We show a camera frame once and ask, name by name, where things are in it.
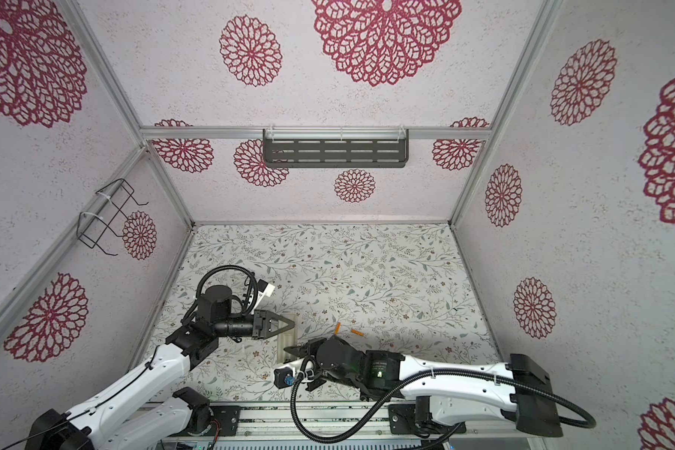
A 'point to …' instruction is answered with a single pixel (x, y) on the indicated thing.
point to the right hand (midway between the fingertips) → (287, 345)
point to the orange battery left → (337, 328)
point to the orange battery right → (359, 333)
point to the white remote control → (287, 338)
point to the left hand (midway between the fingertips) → (291, 331)
